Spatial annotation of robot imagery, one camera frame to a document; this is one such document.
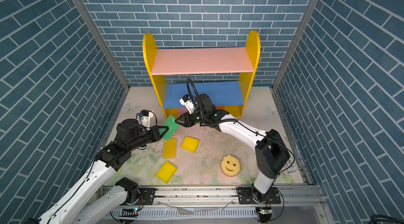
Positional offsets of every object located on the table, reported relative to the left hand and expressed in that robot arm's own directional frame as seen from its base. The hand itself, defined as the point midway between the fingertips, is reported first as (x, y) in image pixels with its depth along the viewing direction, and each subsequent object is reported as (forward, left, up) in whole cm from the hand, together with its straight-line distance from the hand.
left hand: (169, 128), depth 73 cm
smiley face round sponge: (-12, -30, -19) cm, 37 cm away
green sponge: (+1, -2, -1) cm, 2 cm away
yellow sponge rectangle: (-1, +4, -22) cm, 22 cm away
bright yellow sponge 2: (-13, +3, -22) cm, 26 cm away
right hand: (+6, -3, -1) cm, 7 cm away
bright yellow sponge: (+2, -8, -21) cm, 23 cm away
